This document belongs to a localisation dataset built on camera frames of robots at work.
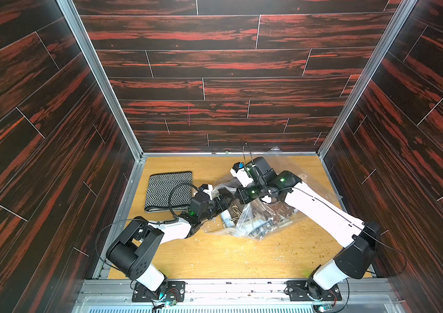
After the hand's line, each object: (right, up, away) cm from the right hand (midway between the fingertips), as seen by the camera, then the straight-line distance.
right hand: (239, 191), depth 79 cm
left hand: (-2, -5, +8) cm, 10 cm away
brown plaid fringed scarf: (+12, -9, +4) cm, 15 cm away
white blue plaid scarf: (+7, -15, +3) cm, 17 cm away
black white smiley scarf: (+10, -17, +4) cm, 20 cm away
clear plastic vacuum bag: (+6, -12, +1) cm, 14 cm away
